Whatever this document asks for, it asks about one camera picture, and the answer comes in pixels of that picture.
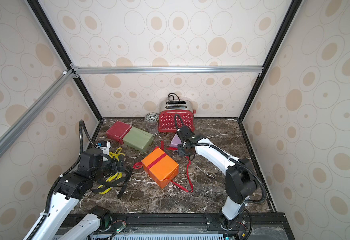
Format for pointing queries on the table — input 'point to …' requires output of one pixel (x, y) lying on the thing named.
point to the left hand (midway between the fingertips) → (123, 157)
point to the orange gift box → (164, 171)
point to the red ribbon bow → (157, 155)
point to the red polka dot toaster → (175, 114)
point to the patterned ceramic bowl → (151, 118)
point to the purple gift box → (175, 141)
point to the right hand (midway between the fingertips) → (189, 150)
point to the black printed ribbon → (122, 182)
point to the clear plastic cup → (152, 128)
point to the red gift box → (118, 131)
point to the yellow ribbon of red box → (118, 174)
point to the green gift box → (138, 139)
